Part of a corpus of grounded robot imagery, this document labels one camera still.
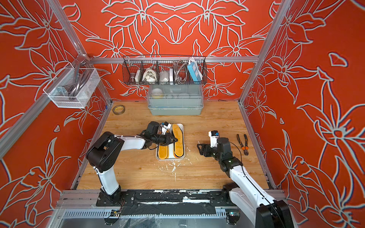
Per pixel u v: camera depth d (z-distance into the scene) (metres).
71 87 0.78
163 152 0.88
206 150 0.73
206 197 0.74
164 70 0.99
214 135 0.74
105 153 0.49
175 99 0.98
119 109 1.14
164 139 0.83
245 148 0.90
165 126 0.87
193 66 0.84
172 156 0.88
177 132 0.94
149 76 0.90
